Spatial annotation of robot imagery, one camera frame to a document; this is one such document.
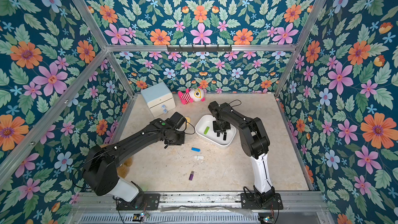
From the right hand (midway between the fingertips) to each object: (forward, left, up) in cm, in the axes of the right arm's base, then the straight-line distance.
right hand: (221, 129), depth 97 cm
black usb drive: (-4, -2, -2) cm, 5 cm away
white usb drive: (-17, +13, -3) cm, 22 cm away
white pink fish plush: (+26, +19, +5) cm, 33 cm away
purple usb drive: (-28, +16, -3) cm, 32 cm away
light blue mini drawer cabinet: (+15, +40, +13) cm, 45 cm away
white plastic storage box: (+5, +12, +2) cm, 13 cm away
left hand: (-12, +21, +8) cm, 25 cm away
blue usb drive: (-13, +16, -3) cm, 20 cm away
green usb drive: (0, +10, -1) cm, 10 cm away
